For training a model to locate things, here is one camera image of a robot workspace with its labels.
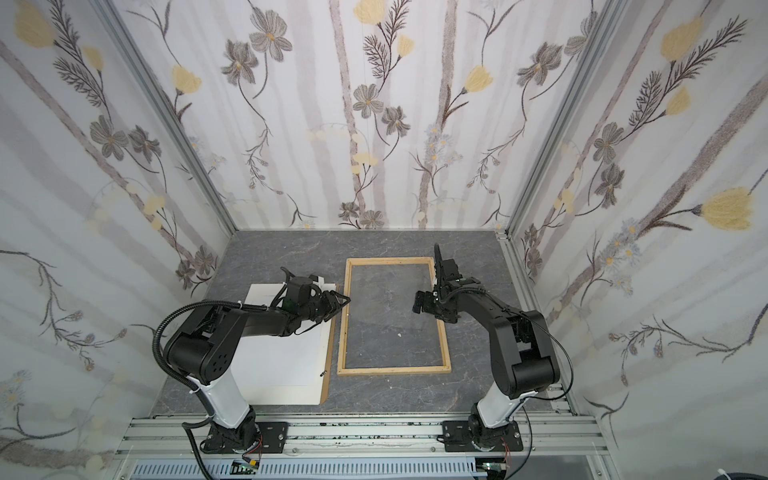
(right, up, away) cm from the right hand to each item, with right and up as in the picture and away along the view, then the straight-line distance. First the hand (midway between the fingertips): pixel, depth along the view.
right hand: (420, 303), depth 92 cm
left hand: (-24, +2, +2) cm, 24 cm away
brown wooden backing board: (-27, -24, -11) cm, 38 cm away
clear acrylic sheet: (-12, -8, +1) cm, 14 cm away
